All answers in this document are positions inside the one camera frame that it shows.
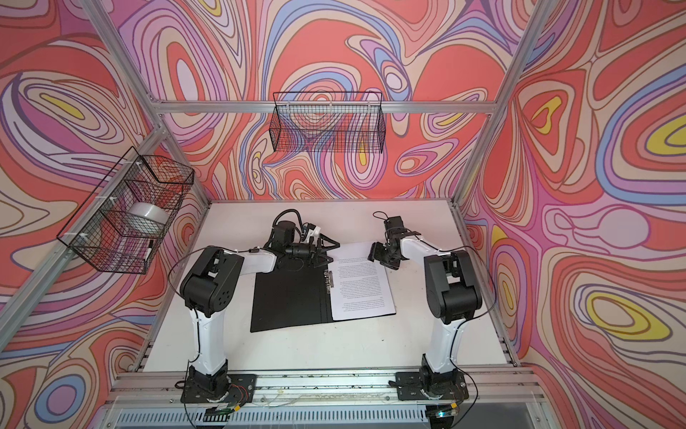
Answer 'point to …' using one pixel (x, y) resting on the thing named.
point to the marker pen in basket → (147, 253)
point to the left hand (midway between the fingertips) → (337, 253)
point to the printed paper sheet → (362, 287)
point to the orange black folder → (293, 298)
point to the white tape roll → (147, 218)
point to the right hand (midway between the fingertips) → (378, 264)
